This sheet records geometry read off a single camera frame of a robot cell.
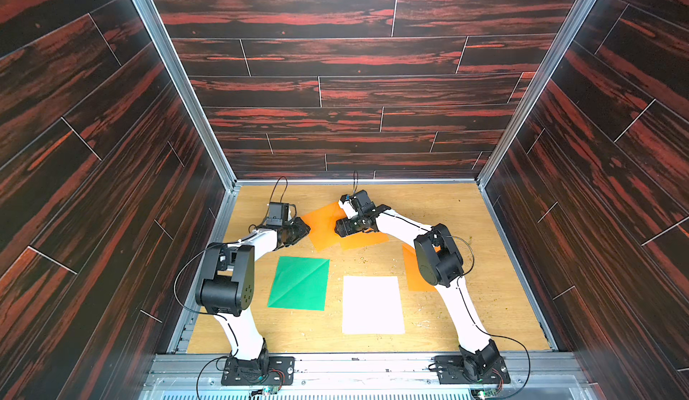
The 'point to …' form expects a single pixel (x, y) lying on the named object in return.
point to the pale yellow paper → (371, 306)
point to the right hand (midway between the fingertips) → (348, 224)
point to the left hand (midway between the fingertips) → (309, 228)
